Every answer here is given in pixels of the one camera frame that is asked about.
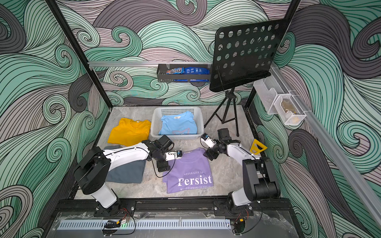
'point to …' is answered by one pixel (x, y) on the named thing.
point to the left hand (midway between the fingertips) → (169, 158)
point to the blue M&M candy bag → (188, 70)
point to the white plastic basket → (158, 112)
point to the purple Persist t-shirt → (193, 170)
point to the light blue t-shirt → (182, 124)
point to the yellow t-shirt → (130, 132)
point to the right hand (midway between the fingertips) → (212, 149)
